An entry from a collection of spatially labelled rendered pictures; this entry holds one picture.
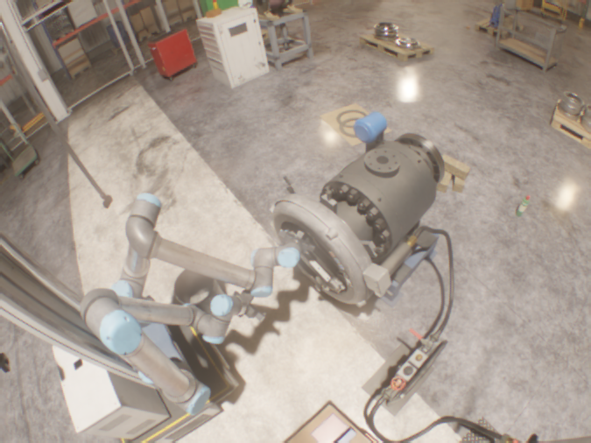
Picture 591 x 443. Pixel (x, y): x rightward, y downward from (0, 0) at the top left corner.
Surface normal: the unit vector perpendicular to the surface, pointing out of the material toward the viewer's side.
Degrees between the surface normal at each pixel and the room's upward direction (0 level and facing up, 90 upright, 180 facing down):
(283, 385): 0
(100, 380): 0
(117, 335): 83
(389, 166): 0
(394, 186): 29
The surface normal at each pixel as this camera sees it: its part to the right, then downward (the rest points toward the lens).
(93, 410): -0.14, -0.62
